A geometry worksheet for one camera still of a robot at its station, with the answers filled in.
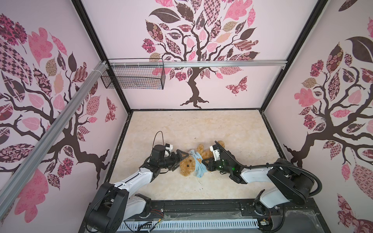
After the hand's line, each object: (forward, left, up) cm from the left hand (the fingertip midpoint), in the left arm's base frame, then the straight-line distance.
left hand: (186, 160), depth 82 cm
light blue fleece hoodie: (-4, -8, -3) cm, 10 cm away
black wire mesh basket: (+72, +44, +7) cm, 85 cm away
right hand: (+1, -9, -3) cm, 10 cm away
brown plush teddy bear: (-3, 0, -1) cm, 3 cm away
